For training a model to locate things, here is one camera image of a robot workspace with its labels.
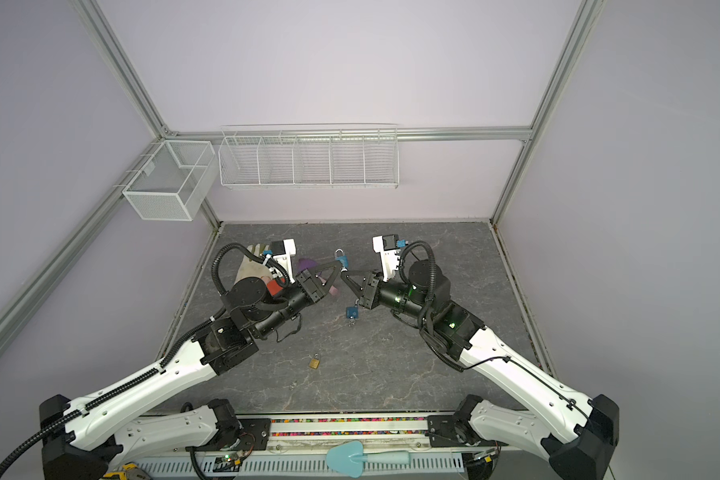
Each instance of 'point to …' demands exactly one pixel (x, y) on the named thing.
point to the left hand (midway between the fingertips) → (343, 272)
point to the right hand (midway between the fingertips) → (340, 279)
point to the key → (352, 321)
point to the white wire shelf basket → (309, 156)
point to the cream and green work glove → (251, 268)
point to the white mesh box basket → (175, 183)
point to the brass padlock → (315, 362)
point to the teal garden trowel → (349, 457)
